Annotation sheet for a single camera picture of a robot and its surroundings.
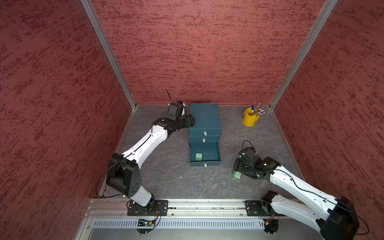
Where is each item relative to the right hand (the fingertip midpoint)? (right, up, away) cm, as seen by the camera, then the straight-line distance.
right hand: (239, 171), depth 81 cm
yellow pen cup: (+14, +28, +24) cm, 39 cm away
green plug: (-23, +5, +8) cm, 25 cm away
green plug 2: (-1, -3, +2) cm, 4 cm away
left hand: (-28, +27, +3) cm, 39 cm away
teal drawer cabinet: (-19, +20, +1) cm, 28 cm away
